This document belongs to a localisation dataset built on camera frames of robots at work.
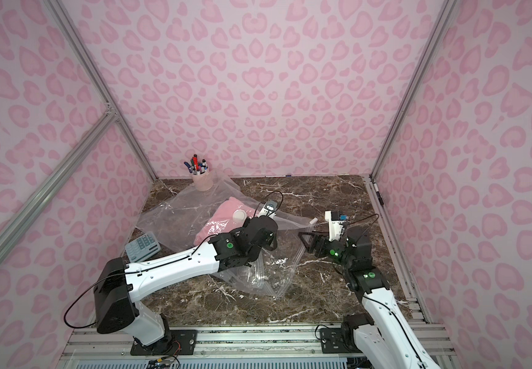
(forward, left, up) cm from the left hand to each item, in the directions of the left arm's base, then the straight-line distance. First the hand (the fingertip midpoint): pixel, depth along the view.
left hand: (267, 216), depth 77 cm
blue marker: (+34, +37, -10) cm, 51 cm away
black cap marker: (+38, +31, -10) cm, 50 cm away
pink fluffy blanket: (+8, +15, -11) cm, 20 cm away
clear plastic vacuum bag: (+16, +34, -24) cm, 45 cm away
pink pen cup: (+30, +30, -14) cm, 45 cm away
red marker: (+34, +33, -6) cm, 48 cm away
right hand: (-6, -12, -2) cm, 14 cm away
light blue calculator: (-1, +51, -21) cm, 55 cm away
